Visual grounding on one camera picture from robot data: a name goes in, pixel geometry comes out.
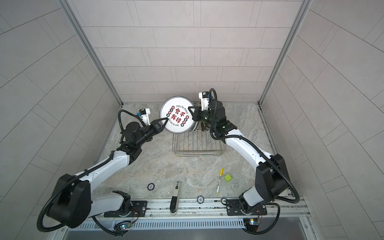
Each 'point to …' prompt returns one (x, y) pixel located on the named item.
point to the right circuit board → (251, 224)
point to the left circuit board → (121, 227)
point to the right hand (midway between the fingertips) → (187, 109)
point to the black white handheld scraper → (174, 201)
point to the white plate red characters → (176, 109)
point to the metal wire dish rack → (197, 144)
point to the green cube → (228, 177)
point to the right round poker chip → (200, 199)
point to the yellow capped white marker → (221, 174)
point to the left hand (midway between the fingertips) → (172, 119)
